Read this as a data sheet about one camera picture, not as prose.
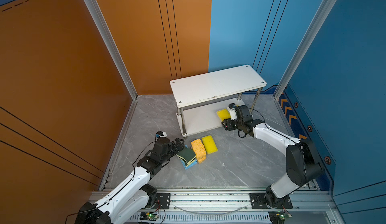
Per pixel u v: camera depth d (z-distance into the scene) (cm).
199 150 85
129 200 57
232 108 80
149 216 71
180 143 75
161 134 75
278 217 70
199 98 72
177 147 73
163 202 73
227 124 81
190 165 83
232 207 72
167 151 65
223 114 93
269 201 66
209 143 92
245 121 70
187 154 82
